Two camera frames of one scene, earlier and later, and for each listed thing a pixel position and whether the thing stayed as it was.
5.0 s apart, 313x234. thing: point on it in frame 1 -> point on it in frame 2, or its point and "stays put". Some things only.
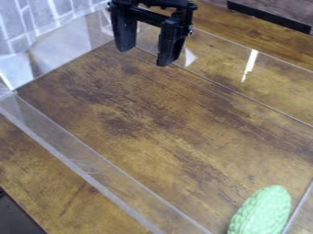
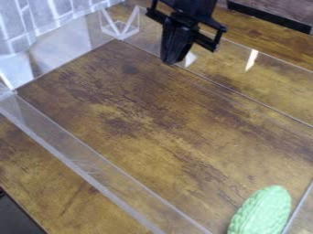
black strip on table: x=267 y=16 stays put
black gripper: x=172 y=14 -> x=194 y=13
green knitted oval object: x=263 y=212 stays put
